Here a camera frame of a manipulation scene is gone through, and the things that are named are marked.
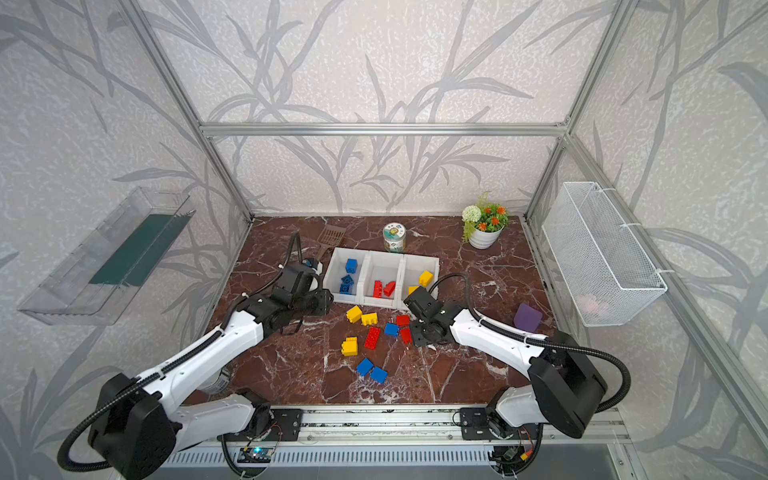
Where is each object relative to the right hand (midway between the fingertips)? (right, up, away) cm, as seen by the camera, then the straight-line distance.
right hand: (421, 324), depth 86 cm
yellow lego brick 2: (-16, 0, +5) cm, 16 cm away
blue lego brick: (-9, -3, +3) cm, 9 cm away
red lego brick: (-10, +9, +11) cm, 17 cm away
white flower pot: (+24, +25, +19) cm, 40 cm away
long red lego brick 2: (-14, +9, +10) cm, 19 cm away
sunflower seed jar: (-8, +26, +19) cm, 33 cm away
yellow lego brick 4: (-21, -6, -1) cm, 21 cm away
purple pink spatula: (+33, 0, +5) cm, 34 cm away
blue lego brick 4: (-24, +11, +13) cm, 29 cm away
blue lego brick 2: (-23, +16, +17) cm, 33 cm away
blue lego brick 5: (-16, -11, -4) cm, 20 cm away
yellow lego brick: (+2, +12, +13) cm, 18 cm away
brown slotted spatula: (-33, +26, +29) cm, 51 cm away
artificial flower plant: (+23, +33, +16) cm, 43 cm away
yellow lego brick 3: (-3, +9, +10) cm, 13 cm away
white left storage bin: (-28, +15, +17) cm, 36 cm away
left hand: (-25, +11, -2) cm, 28 cm away
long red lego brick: (-14, -4, +1) cm, 15 cm away
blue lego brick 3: (-12, -12, -5) cm, 18 cm away
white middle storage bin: (-12, +15, +16) cm, 25 cm away
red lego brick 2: (-5, -1, +7) cm, 9 cm away
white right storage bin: (-2, +15, +16) cm, 22 cm away
